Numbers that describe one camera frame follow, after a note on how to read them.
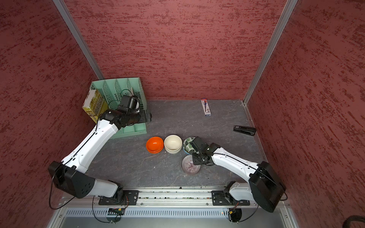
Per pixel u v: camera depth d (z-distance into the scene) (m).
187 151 0.87
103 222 0.68
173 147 0.89
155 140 0.90
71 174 0.39
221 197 0.74
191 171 0.81
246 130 0.98
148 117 0.71
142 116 0.70
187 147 0.91
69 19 0.75
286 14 0.74
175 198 0.76
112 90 1.03
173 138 0.90
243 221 0.68
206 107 1.14
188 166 0.83
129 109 0.59
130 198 0.74
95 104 0.87
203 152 0.62
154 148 0.90
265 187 0.41
